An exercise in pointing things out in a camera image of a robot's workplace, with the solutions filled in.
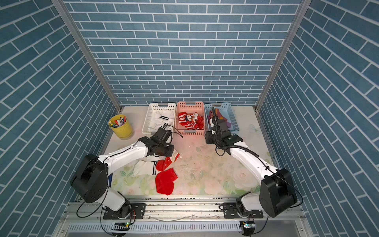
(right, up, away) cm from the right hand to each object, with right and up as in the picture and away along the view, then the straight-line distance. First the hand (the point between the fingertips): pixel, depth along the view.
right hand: (209, 135), depth 86 cm
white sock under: (-40, -20, +2) cm, 45 cm away
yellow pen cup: (-57, +6, +9) cm, 58 cm away
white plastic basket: (-42, +19, +30) cm, 55 cm away
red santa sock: (-12, +8, +19) cm, 24 cm away
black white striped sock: (-36, +10, +26) cm, 45 cm away
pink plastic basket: (-6, +19, +32) cm, 38 cm away
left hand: (-20, -11, +2) cm, 23 cm away
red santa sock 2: (-26, -25, -3) cm, 36 cm away
